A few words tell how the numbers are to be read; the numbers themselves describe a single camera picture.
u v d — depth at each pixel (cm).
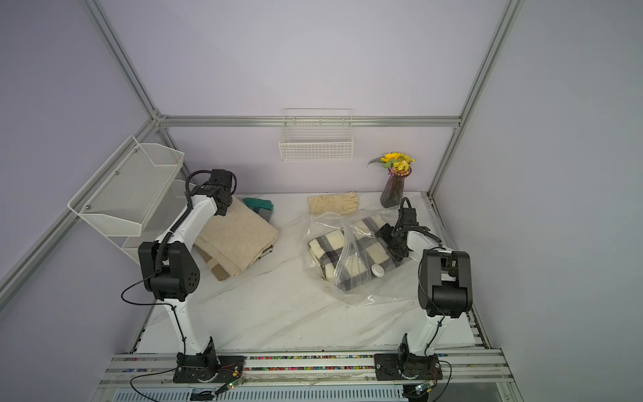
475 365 76
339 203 117
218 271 88
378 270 90
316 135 96
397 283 91
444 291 49
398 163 98
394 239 74
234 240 91
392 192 108
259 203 114
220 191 71
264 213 110
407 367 68
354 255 80
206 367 66
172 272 52
